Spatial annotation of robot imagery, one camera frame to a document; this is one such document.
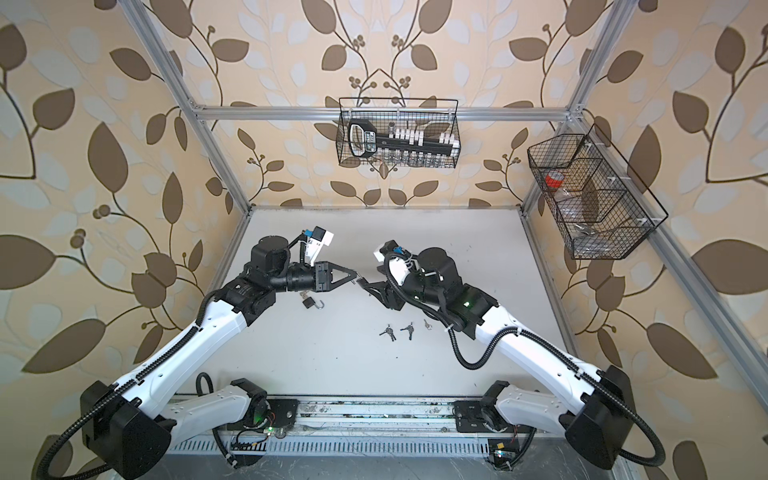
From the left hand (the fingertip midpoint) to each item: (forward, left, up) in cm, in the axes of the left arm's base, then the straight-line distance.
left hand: (356, 275), depth 67 cm
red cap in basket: (+35, -55, +1) cm, 65 cm away
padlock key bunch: (-1, -14, -28) cm, 32 cm away
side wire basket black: (+18, -60, +5) cm, 63 cm away
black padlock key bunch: (-1, -7, -29) cm, 30 cm away
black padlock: (0, -1, -4) cm, 4 cm away
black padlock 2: (+7, +19, -29) cm, 35 cm away
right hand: (+1, -4, -2) cm, 5 cm away
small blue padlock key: (+1, -19, -29) cm, 34 cm away
